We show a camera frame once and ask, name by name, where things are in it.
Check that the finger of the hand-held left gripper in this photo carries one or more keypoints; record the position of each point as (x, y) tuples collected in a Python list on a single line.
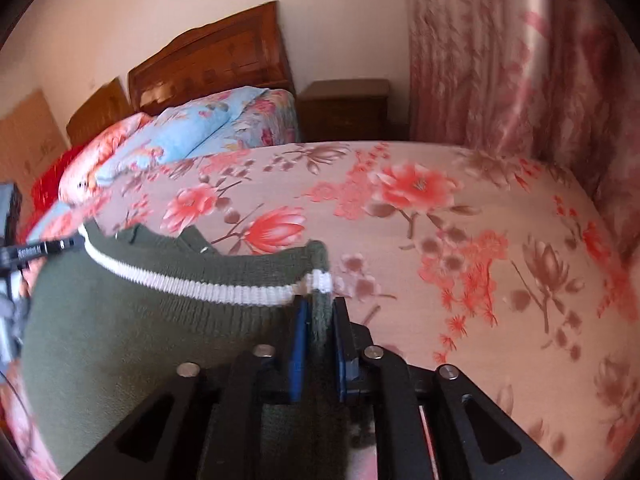
[(45, 250)]

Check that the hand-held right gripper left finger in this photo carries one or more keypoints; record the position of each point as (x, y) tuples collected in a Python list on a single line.
[(298, 355)]

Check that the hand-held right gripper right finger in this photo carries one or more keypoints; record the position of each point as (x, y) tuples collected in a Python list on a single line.
[(342, 360)]

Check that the green knit sweater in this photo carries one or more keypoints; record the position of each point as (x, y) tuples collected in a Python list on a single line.
[(150, 340)]

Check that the red blanket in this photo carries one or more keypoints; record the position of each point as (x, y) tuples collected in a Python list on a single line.
[(50, 180)]

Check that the light wooden cabinet door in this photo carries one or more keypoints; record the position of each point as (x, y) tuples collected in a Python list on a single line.
[(30, 135)]

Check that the pink floral pillow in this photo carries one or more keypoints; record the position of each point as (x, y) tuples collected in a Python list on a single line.
[(100, 155)]

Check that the small wooden headboard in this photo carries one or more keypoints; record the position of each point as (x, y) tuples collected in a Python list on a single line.
[(97, 110)]

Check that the pink floral bed sheet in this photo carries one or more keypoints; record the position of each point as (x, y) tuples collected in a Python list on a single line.
[(450, 260)]

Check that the light blue floral pillow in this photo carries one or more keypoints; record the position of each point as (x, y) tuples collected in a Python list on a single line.
[(190, 130)]

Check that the dark wooden nightstand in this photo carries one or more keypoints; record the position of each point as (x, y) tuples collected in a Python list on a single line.
[(345, 110)]

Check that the large wooden headboard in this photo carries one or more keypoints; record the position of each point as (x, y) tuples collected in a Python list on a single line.
[(215, 60)]

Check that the pink floral curtain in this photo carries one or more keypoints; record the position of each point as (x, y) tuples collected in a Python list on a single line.
[(500, 60)]

